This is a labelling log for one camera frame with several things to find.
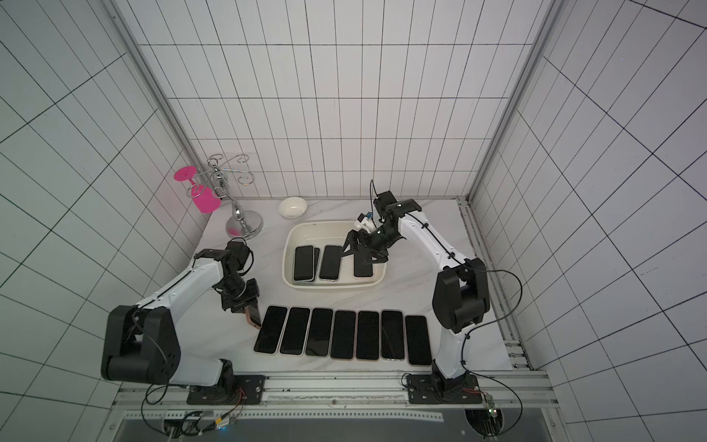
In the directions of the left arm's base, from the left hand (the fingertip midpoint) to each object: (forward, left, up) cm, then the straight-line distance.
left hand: (250, 311), depth 82 cm
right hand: (+12, -28, +11) cm, 33 cm away
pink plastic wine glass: (+38, +23, +9) cm, 45 cm away
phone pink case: (-2, -1, -1) cm, 2 cm away
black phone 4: (-8, -51, -5) cm, 52 cm away
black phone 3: (-5, -36, -6) cm, 37 cm away
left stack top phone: (+19, -13, -5) cm, 24 cm away
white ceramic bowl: (+46, -5, -3) cm, 46 cm away
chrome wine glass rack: (+37, +15, -5) cm, 41 cm away
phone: (+19, -34, -5) cm, 39 cm away
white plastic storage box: (+33, -17, -5) cm, 38 cm away
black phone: (-4, -14, -5) cm, 15 cm away
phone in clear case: (+18, -22, -6) cm, 30 cm away
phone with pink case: (-5, -29, -4) cm, 29 cm away
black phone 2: (-5, -21, -4) cm, 22 cm away
